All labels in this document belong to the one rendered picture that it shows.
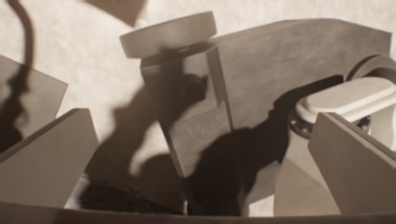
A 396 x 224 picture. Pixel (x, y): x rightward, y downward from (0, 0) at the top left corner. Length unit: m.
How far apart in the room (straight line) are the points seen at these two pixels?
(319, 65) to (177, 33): 0.34
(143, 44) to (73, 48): 0.25
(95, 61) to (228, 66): 0.33
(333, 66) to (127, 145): 0.59
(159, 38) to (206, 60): 0.09
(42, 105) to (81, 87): 0.11
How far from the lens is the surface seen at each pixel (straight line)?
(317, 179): 0.33
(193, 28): 0.37
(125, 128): 0.62
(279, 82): 0.49
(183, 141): 0.43
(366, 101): 0.44
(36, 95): 0.63
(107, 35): 0.56
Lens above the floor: 0.56
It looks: 64 degrees down
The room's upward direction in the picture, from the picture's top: 147 degrees clockwise
